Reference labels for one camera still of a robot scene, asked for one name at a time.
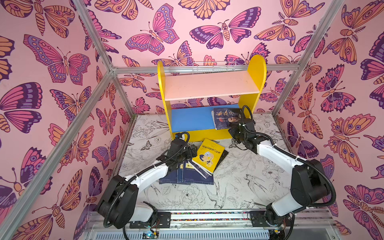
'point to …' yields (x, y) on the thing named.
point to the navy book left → (171, 177)
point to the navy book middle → (179, 174)
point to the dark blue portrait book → (225, 118)
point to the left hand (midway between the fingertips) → (193, 147)
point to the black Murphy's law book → (225, 153)
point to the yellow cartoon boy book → (208, 156)
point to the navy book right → (190, 175)
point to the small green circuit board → (149, 235)
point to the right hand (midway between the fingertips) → (229, 126)
